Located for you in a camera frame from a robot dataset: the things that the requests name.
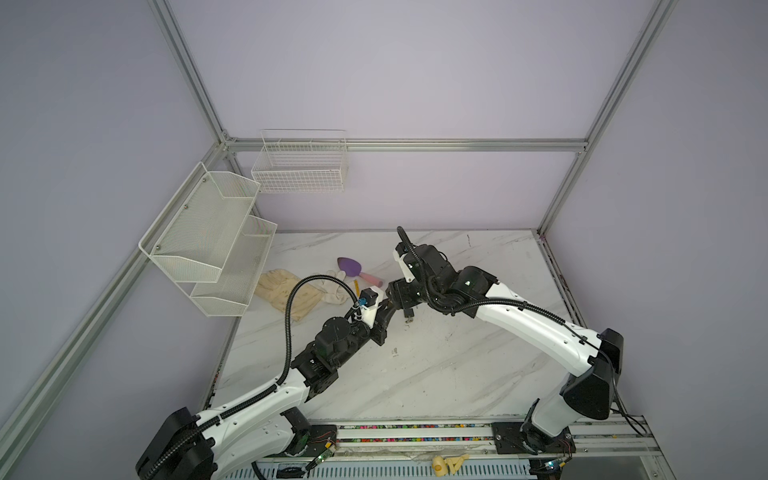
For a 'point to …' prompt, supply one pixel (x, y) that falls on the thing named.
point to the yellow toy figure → (440, 464)
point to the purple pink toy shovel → (353, 269)
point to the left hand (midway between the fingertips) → (391, 303)
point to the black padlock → (408, 312)
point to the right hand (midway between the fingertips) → (392, 288)
